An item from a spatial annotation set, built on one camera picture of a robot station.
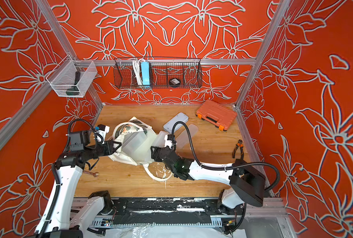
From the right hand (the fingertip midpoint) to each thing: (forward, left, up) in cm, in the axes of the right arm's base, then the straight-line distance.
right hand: (153, 146), depth 78 cm
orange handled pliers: (+11, -55, -15) cm, 58 cm away
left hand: (-1, +17, +5) cm, 17 cm away
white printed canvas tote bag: (+10, +14, -8) cm, 19 cm away
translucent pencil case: (+2, -4, +4) cm, 6 cm away
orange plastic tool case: (+34, -42, -11) cm, 55 cm away
